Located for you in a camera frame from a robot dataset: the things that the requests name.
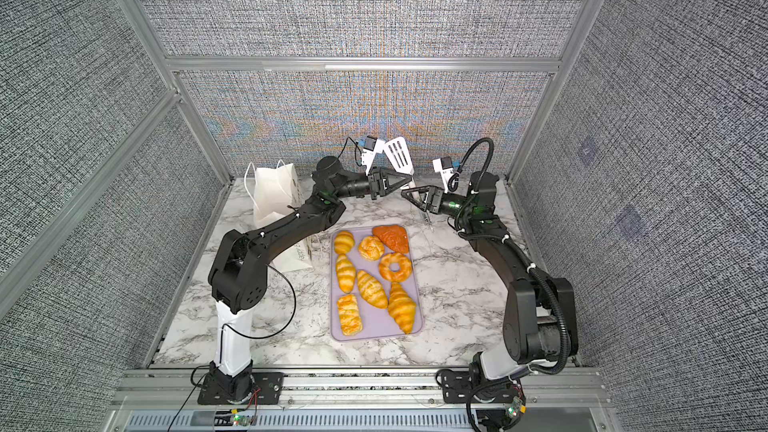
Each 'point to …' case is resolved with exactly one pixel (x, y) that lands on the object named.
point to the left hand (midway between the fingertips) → (410, 182)
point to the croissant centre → (372, 292)
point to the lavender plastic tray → (377, 323)
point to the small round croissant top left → (344, 242)
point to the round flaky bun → (371, 248)
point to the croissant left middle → (346, 273)
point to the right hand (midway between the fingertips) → (407, 194)
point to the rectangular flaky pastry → (349, 314)
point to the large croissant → (401, 307)
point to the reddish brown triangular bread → (394, 236)
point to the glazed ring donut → (404, 263)
